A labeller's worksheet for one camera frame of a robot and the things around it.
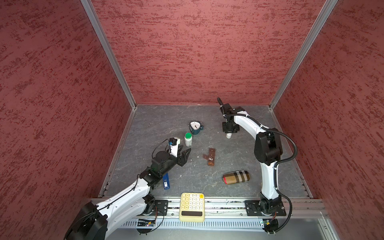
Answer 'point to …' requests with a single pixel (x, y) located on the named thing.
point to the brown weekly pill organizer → (210, 157)
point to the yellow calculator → (192, 207)
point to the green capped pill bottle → (188, 139)
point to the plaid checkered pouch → (238, 176)
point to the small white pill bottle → (228, 135)
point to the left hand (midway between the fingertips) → (187, 150)
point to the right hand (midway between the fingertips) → (229, 133)
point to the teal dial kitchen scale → (195, 127)
